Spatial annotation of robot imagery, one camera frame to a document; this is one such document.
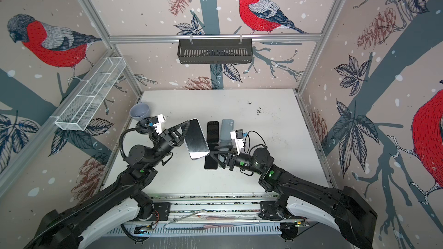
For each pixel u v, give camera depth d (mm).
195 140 624
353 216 407
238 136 627
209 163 875
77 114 711
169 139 581
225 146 682
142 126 1005
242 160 617
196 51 1069
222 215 729
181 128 634
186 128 634
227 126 1037
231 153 604
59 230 392
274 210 739
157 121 632
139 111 1063
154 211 727
